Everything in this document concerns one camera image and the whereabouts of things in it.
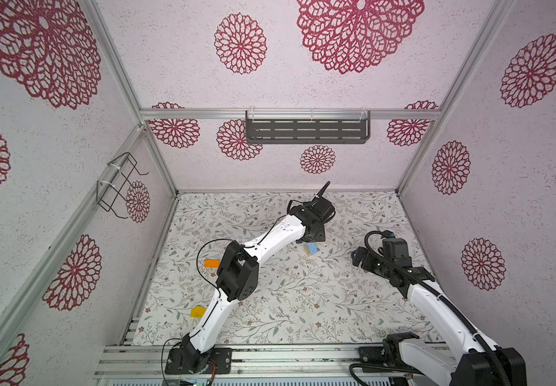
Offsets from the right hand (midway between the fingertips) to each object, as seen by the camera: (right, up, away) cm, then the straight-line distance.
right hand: (363, 254), depth 85 cm
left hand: (-17, +5, +7) cm, 19 cm away
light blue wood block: (-17, +1, +7) cm, 18 cm away
